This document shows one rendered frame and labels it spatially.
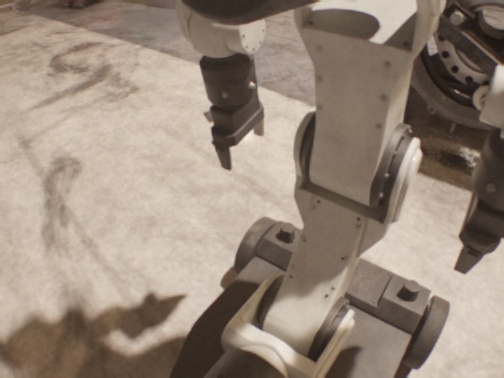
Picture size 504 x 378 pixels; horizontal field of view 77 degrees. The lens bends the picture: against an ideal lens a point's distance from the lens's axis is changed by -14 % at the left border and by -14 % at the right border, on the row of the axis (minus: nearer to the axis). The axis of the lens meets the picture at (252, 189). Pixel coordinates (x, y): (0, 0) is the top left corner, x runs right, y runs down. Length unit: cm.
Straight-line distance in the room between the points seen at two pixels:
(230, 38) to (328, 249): 38
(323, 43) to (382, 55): 7
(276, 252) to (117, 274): 55
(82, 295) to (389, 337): 91
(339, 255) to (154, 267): 74
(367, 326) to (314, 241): 33
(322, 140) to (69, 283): 99
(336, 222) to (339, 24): 33
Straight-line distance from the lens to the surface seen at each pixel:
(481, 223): 52
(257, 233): 102
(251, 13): 21
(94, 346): 113
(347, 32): 44
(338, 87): 48
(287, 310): 70
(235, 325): 69
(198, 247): 126
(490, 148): 46
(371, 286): 95
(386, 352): 89
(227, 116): 61
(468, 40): 156
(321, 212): 64
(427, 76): 165
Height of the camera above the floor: 94
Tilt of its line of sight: 40 degrees down
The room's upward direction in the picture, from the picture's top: 1 degrees counter-clockwise
